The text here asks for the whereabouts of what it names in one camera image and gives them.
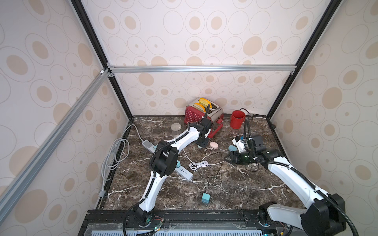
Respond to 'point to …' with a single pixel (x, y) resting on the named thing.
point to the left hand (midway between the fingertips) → (205, 141)
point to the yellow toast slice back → (204, 102)
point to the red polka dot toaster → (196, 111)
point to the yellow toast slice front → (199, 106)
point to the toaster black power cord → (251, 114)
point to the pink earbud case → (214, 145)
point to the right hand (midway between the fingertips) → (232, 157)
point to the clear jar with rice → (175, 128)
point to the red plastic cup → (237, 118)
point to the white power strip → (179, 169)
